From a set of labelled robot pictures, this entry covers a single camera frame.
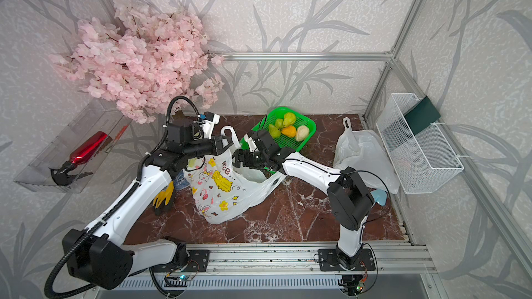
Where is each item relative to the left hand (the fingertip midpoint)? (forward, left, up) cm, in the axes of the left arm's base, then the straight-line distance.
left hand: (234, 141), depth 74 cm
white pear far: (+22, -28, -22) cm, 42 cm away
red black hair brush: (-17, +46, +5) cm, 50 cm away
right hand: (-1, +1, -11) cm, 11 cm away
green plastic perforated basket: (+34, -13, -21) cm, 42 cm away
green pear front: (+29, -17, -21) cm, 39 cm away
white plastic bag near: (+10, -56, -20) cm, 61 cm away
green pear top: (+30, -22, -19) cm, 42 cm away
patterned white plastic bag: (-13, +6, -15) cm, 21 cm away
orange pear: (+24, -22, -22) cm, 39 cm away
